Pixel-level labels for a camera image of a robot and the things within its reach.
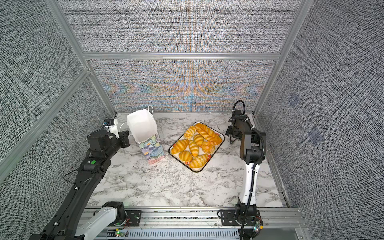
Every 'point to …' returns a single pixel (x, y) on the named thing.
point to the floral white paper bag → (142, 128)
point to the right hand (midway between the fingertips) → (235, 135)
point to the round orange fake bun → (208, 147)
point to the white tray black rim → (210, 156)
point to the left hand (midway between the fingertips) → (128, 131)
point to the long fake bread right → (208, 134)
